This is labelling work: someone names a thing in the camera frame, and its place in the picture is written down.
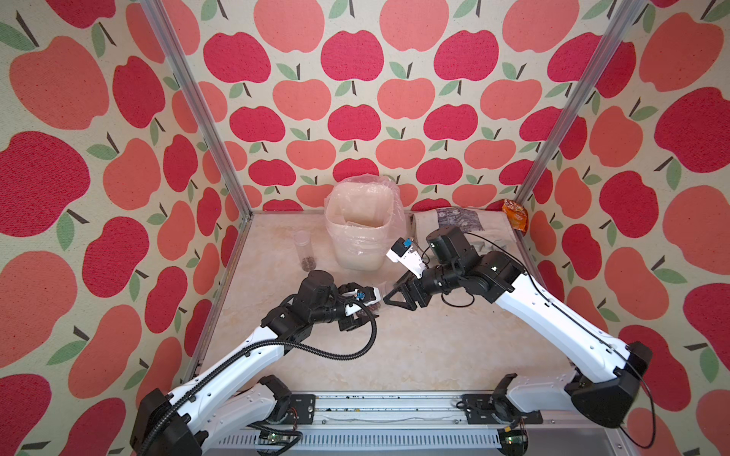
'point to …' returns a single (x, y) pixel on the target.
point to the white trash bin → (358, 263)
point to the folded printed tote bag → (487, 231)
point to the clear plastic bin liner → (365, 213)
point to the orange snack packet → (517, 216)
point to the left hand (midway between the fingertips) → (373, 307)
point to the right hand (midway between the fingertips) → (393, 298)
